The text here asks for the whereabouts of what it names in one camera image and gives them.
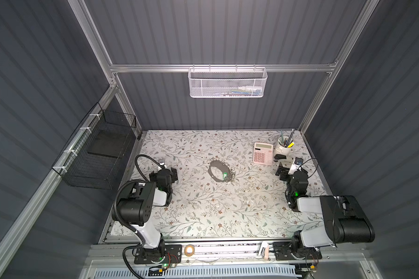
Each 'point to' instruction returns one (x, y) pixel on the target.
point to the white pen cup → (284, 146)
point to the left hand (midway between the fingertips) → (161, 170)
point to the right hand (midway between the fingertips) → (292, 165)
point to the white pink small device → (264, 250)
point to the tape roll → (186, 248)
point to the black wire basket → (98, 157)
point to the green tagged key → (225, 176)
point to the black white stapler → (279, 157)
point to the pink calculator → (263, 153)
